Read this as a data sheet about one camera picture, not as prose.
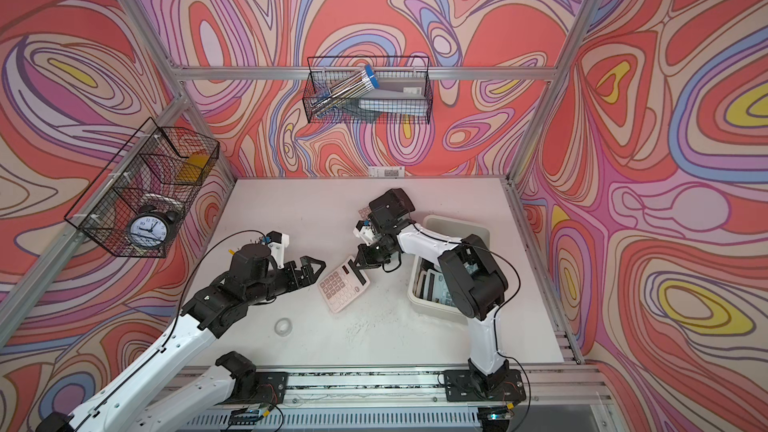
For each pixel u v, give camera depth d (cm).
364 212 108
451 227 93
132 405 42
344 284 88
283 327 83
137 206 74
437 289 84
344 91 79
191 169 78
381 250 80
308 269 67
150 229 68
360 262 88
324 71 87
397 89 88
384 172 122
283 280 65
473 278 51
